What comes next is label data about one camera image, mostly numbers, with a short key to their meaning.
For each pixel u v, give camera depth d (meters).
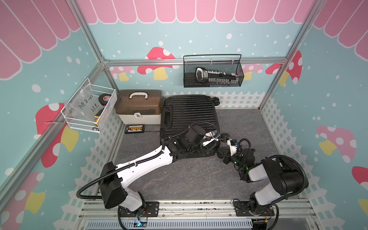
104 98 0.80
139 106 0.96
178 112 0.89
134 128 1.06
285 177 0.47
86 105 0.69
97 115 0.65
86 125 0.65
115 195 0.40
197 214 0.74
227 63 0.90
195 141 0.54
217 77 0.89
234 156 0.80
